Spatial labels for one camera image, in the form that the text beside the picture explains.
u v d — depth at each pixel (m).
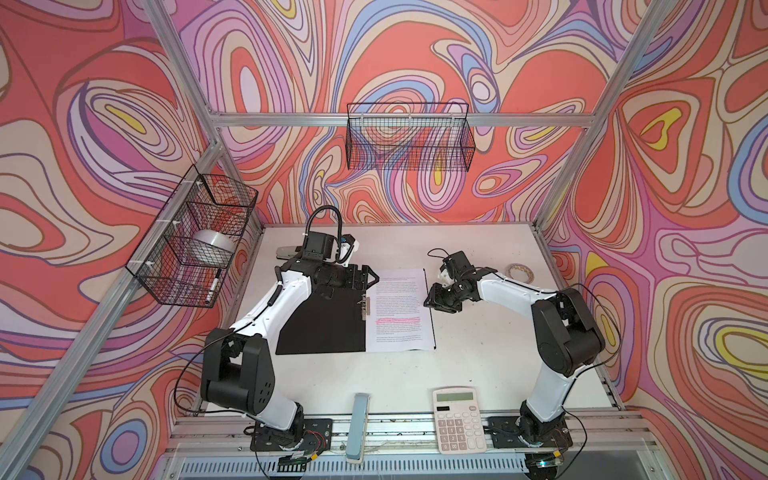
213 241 0.73
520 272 1.05
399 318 0.93
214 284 0.73
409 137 0.96
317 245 0.68
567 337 0.49
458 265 0.77
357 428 0.75
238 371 0.43
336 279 0.72
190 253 0.72
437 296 0.84
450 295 0.81
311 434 0.73
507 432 0.73
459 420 0.74
